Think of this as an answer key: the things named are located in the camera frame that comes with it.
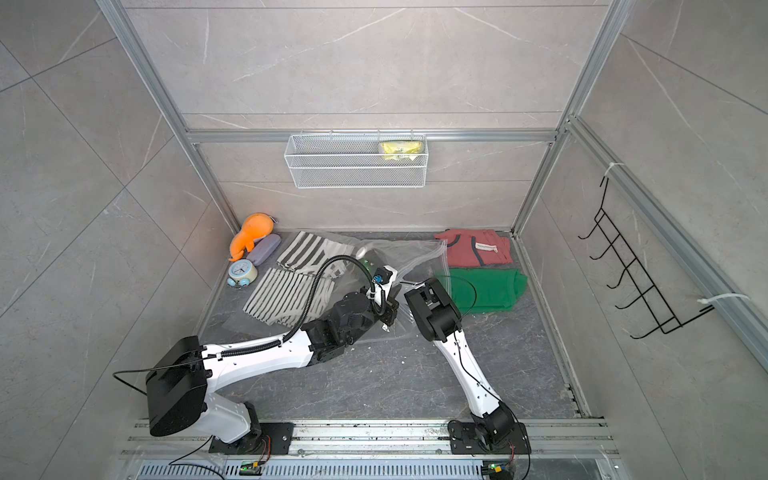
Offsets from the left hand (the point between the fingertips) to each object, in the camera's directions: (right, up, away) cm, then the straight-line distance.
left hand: (403, 284), depth 74 cm
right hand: (-20, +5, +33) cm, 39 cm away
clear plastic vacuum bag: (+3, +6, +6) cm, 9 cm away
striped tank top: (-35, +8, +39) cm, 53 cm away
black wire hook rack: (+52, -6, -15) cm, 54 cm away
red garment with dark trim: (+30, +10, +40) cm, 51 cm away
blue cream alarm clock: (-56, +1, +29) cm, 63 cm away
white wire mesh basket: (-15, +40, +27) cm, 50 cm away
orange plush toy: (-55, +18, +38) cm, 70 cm away
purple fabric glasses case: (-52, +10, +37) cm, 64 cm away
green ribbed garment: (+30, -5, +30) cm, 43 cm away
